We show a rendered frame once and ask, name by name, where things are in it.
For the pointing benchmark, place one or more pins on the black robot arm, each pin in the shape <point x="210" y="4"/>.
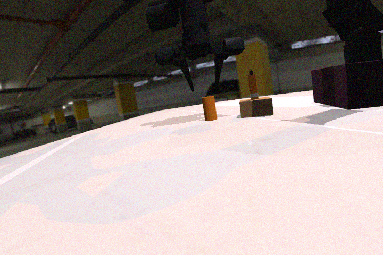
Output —
<point x="345" y="16"/>

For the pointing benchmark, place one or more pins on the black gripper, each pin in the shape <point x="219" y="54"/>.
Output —
<point x="197" y="38"/>

